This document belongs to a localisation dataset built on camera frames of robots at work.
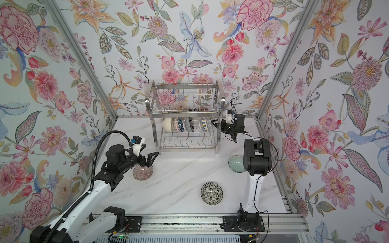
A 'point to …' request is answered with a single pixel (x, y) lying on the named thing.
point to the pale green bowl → (236, 164)
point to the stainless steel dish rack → (186, 115)
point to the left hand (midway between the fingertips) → (153, 150)
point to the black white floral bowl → (211, 193)
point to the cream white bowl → (166, 124)
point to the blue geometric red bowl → (180, 123)
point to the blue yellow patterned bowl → (203, 124)
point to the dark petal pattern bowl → (189, 124)
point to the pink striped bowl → (143, 173)
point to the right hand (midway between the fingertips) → (212, 122)
